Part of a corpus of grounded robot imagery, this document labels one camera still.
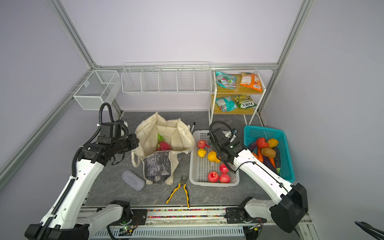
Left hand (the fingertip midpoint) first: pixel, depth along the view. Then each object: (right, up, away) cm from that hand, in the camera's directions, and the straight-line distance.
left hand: (139, 142), depth 73 cm
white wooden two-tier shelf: (+57, +31, +35) cm, 74 cm away
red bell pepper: (+68, -3, +18) cm, 71 cm away
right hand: (+39, -2, +6) cm, 40 cm away
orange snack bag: (+61, +35, +13) cm, 71 cm away
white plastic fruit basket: (+33, -20, +15) cm, 41 cm away
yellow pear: (+38, -11, +15) cm, 42 cm away
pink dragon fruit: (+8, -4, +17) cm, 19 cm away
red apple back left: (+31, -4, +23) cm, 39 cm away
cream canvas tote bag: (+10, -13, +1) cm, 16 cm away
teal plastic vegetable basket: (+67, +2, +28) cm, 72 cm away
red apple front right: (+44, -21, +7) cm, 49 cm away
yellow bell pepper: (+77, -3, +20) cm, 80 cm away
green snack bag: (+61, +24, +27) cm, 71 cm away
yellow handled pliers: (+18, -28, +9) cm, 34 cm away
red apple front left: (+38, -20, +8) cm, 43 cm away
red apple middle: (+44, -17, +11) cm, 48 cm away
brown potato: (+72, -8, +15) cm, 74 cm away
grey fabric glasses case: (-8, -23, +10) cm, 26 cm away
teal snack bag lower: (+48, +23, +26) cm, 59 cm away
